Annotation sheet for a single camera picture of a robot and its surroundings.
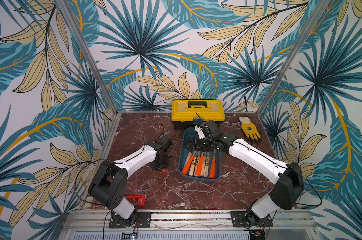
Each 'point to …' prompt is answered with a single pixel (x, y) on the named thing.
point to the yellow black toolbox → (186, 113)
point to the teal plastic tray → (184, 155)
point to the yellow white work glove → (250, 130)
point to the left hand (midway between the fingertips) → (164, 169)
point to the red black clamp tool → (141, 198)
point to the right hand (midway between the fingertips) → (191, 145)
